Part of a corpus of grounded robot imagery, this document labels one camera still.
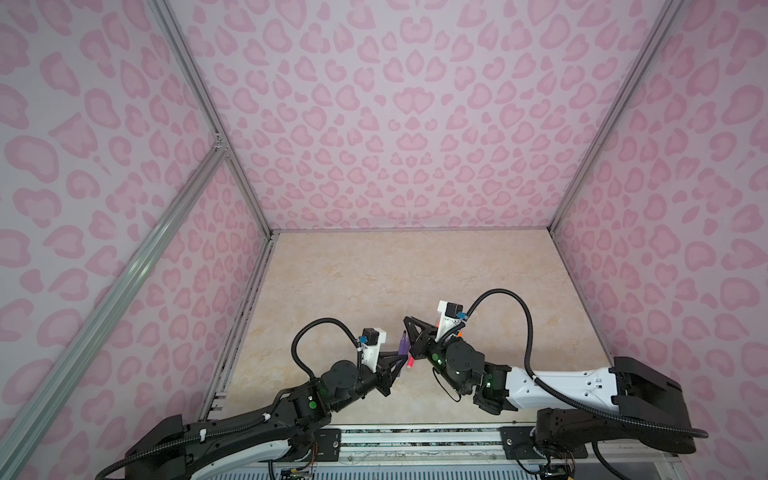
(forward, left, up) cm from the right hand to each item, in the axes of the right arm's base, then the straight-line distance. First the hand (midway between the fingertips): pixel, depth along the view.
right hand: (402, 320), depth 71 cm
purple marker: (-5, 0, -4) cm, 6 cm away
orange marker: (+6, -17, -20) cm, 28 cm away
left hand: (-6, -1, -6) cm, 8 cm away
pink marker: (-2, -2, -21) cm, 21 cm away
